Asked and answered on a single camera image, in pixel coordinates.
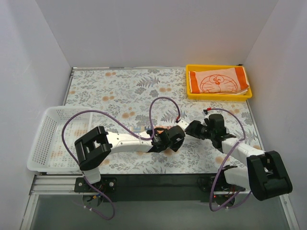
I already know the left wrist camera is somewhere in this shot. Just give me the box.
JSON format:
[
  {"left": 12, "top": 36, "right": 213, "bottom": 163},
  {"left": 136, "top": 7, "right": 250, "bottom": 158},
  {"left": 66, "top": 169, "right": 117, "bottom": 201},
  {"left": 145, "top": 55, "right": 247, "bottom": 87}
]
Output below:
[{"left": 176, "top": 118, "right": 189, "bottom": 131}]

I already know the white towel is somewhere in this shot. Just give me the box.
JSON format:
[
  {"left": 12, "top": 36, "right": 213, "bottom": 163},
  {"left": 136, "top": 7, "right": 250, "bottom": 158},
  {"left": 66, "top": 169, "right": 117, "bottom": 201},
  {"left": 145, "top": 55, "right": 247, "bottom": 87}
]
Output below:
[{"left": 218, "top": 88, "right": 249, "bottom": 95}]

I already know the striped rabbit print towel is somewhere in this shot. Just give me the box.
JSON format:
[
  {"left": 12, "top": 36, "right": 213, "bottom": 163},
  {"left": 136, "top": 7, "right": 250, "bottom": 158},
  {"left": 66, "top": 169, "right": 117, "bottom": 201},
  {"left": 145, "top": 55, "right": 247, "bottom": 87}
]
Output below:
[{"left": 130, "top": 126, "right": 172, "bottom": 133}]

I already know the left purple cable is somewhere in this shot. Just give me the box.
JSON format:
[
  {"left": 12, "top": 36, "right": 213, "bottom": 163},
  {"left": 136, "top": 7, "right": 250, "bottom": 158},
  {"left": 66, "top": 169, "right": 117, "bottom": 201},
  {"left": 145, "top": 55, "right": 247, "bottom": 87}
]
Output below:
[{"left": 61, "top": 96, "right": 182, "bottom": 220}]

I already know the orange patterned towel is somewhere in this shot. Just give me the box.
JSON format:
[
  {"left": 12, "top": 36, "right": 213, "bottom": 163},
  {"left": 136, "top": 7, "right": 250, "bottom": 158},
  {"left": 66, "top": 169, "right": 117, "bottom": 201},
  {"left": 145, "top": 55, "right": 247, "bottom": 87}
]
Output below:
[{"left": 188, "top": 67, "right": 249, "bottom": 94}]

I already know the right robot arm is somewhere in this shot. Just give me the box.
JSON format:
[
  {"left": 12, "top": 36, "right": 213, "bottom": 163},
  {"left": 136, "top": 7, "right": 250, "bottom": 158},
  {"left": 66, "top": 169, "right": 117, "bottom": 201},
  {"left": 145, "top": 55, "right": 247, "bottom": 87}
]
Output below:
[{"left": 179, "top": 114, "right": 293, "bottom": 201}]

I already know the yellow plastic tray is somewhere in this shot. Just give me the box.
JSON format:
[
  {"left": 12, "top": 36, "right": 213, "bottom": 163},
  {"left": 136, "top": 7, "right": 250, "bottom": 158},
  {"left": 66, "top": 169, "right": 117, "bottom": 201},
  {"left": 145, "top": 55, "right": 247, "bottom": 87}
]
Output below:
[{"left": 186, "top": 64, "right": 252, "bottom": 101}]

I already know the white plastic basket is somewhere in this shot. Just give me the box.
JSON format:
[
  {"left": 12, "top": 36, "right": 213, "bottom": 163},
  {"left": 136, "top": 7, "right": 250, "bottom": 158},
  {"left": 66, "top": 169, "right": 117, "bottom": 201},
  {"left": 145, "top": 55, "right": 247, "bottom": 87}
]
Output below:
[{"left": 27, "top": 106, "right": 93, "bottom": 174}]

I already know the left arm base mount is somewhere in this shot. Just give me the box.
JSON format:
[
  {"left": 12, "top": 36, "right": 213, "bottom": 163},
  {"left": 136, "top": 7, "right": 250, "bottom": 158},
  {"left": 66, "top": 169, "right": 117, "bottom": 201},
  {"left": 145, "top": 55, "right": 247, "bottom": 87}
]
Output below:
[{"left": 74, "top": 177, "right": 117, "bottom": 195}]

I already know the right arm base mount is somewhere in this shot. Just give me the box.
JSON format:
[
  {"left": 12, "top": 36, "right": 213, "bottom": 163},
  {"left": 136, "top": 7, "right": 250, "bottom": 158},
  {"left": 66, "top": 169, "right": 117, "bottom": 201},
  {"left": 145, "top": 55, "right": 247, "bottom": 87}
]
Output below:
[{"left": 197, "top": 176, "right": 245, "bottom": 205}]

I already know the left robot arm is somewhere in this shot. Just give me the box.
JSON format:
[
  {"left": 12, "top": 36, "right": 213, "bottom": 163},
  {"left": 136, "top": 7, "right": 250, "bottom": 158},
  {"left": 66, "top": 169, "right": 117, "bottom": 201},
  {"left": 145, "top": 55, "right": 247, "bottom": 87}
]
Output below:
[{"left": 74, "top": 125, "right": 185, "bottom": 184}]

